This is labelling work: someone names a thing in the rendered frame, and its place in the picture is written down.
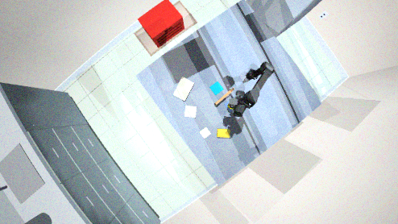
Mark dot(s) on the yellow block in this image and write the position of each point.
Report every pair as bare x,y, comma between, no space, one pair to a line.
223,133

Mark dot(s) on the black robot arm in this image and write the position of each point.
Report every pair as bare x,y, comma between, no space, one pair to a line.
251,96

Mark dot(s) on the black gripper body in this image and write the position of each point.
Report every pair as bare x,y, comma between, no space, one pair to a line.
239,93

